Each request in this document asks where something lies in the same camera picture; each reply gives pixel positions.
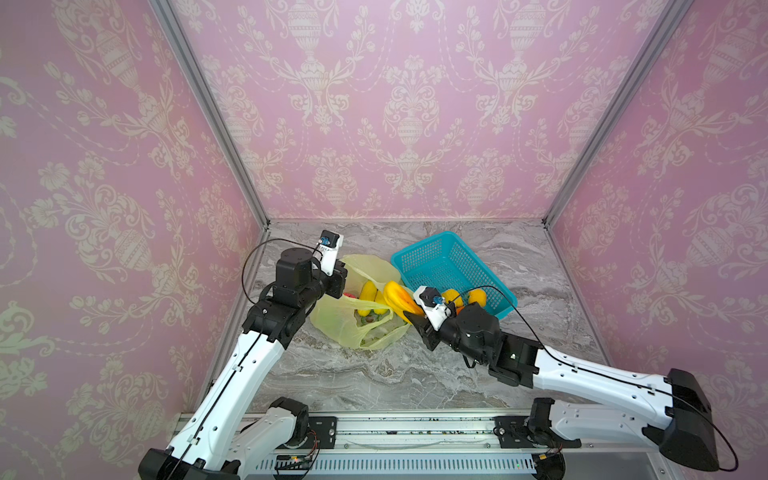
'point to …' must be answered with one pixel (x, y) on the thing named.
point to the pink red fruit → (350, 295)
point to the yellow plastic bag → (364, 318)
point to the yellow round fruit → (451, 295)
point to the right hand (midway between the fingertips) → (411, 307)
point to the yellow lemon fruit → (477, 295)
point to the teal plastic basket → (445, 262)
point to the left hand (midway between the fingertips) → (344, 262)
